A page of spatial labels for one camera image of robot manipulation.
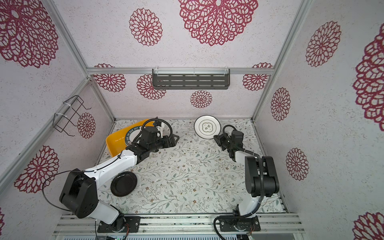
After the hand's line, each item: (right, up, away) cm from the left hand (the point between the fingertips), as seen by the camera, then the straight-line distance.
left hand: (173, 140), depth 85 cm
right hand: (+24, +4, +8) cm, 26 cm away
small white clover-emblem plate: (+20, +8, +12) cm, 25 cm away
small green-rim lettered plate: (-31, +3, +20) cm, 37 cm away
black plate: (-29, -25, 0) cm, 38 cm away
